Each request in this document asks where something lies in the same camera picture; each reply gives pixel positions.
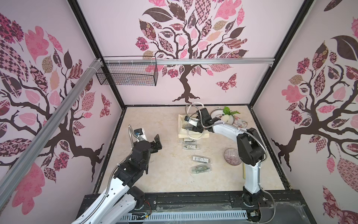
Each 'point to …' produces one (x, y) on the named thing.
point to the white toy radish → (227, 112)
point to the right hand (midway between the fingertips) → (196, 120)
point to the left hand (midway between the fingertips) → (152, 140)
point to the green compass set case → (201, 168)
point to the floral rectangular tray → (239, 122)
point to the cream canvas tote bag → (185, 129)
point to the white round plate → (218, 113)
